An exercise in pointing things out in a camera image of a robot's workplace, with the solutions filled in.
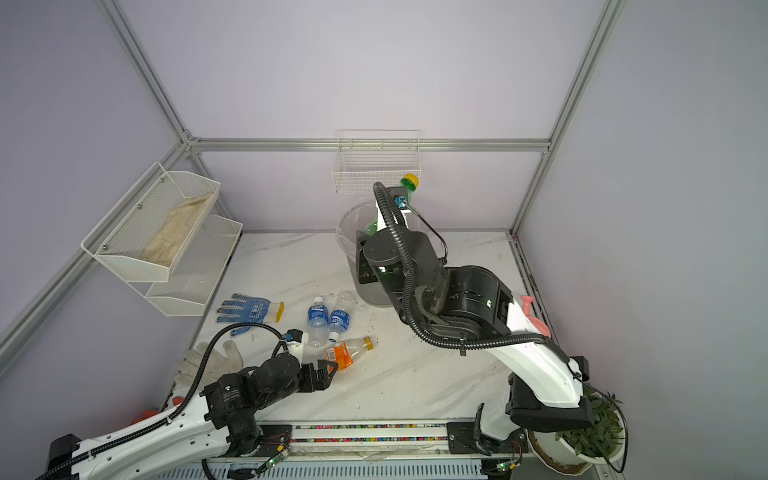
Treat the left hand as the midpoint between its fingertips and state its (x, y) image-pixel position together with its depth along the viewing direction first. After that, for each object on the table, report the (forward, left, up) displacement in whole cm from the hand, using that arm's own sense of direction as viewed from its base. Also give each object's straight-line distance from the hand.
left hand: (323, 369), depth 76 cm
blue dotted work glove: (+23, +31, -9) cm, 40 cm away
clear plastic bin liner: (+41, -6, +16) cm, 44 cm away
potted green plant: (-19, -56, +6) cm, 59 cm away
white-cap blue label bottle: (+17, +5, -5) cm, 18 cm away
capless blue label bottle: (+17, -2, -3) cm, 18 cm away
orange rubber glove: (-9, +46, -8) cm, 47 cm away
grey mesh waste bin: (+27, -12, -4) cm, 30 cm away
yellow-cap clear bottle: (+7, -4, -6) cm, 10 cm away
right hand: (+9, -13, +41) cm, 44 cm away
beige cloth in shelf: (+25, +41, +21) cm, 52 cm away
